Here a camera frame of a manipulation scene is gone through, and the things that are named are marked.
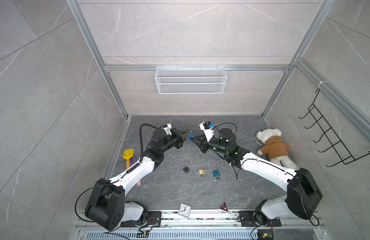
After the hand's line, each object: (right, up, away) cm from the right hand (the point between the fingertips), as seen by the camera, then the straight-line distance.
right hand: (192, 136), depth 76 cm
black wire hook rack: (+64, -4, -12) cm, 65 cm away
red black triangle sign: (+17, -37, +1) cm, 41 cm away
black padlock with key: (-4, -21, +14) cm, 26 cm away
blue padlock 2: (-1, 0, -1) cm, 1 cm away
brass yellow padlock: (+6, -22, +14) cm, 27 cm away
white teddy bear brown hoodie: (+53, -9, +16) cm, 56 cm away
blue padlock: (+15, -22, +12) cm, 29 cm away
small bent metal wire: (-15, -14, +20) cm, 29 cm away
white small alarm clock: (-4, -38, -1) cm, 38 cm away
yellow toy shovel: (-42, -13, +21) cm, 49 cm away
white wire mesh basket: (-2, +37, +24) cm, 44 cm away
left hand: (-1, +5, -2) cm, 5 cm away
